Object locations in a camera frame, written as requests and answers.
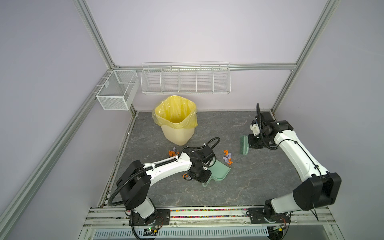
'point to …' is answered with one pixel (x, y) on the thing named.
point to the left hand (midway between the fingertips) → (204, 183)
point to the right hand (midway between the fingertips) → (252, 146)
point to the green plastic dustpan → (219, 172)
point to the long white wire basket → (186, 78)
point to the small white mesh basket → (118, 91)
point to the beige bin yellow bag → (178, 117)
